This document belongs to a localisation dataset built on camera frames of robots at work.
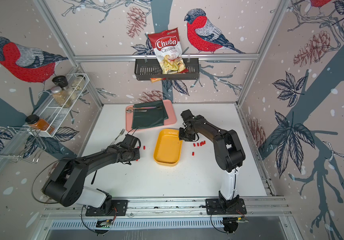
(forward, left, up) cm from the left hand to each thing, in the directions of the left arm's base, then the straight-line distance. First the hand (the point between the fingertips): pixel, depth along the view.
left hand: (139, 152), depth 92 cm
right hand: (+8, -26, +4) cm, 28 cm away
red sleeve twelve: (+6, -38, -2) cm, 39 cm away
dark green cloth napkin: (+31, -5, -3) cm, 31 cm away
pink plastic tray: (+35, -19, -1) cm, 39 cm away
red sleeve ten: (+4, -3, -1) cm, 5 cm away
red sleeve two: (-1, -34, -1) cm, 34 cm away
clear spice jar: (+28, +34, +33) cm, 55 cm away
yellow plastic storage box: (+2, -18, -1) cm, 18 cm away
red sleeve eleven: (+8, -43, -1) cm, 43 cm away
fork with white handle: (+15, +16, -2) cm, 22 cm away
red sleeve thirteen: (+7, -40, -2) cm, 40 cm away
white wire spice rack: (+7, +39, +30) cm, 50 cm away
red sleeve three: (+7, -41, -1) cm, 42 cm away
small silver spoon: (+35, +14, 0) cm, 38 cm away
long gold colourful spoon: (+40, +13, -1) cm, 42 cm away
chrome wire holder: (-9, +45, +26) cm, 52 cm away
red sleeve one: (+6, -35, -2) cm, 36 cm away
